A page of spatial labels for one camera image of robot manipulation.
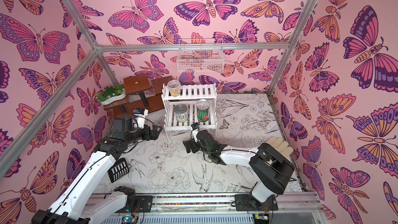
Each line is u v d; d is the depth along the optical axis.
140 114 0.67
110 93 0.92
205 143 0.66
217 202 0.75
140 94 1.03
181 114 0.84
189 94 0.83
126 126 0.58
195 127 0.76
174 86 0.78
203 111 0.81
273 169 0.44
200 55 1.06
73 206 0.39
